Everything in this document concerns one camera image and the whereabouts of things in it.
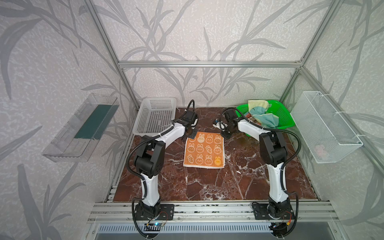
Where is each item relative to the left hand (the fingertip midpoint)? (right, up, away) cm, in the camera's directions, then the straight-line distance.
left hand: (191, 128), depth 97 cm
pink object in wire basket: (+66, -10, -24) cm, 70 cm away
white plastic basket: (-31, +8, +18) cm, 37 cm away
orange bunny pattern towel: (+9, -15, -1) cm, 18 cm away
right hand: (+22, -1, +6) cm, 23 cm away
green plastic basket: (+65, +13, +17) cm, 68 cm away
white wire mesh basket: (+61, -1, -34) cm, 70 cm away
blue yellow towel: (+49, +13, +14) cm, 53 cm away
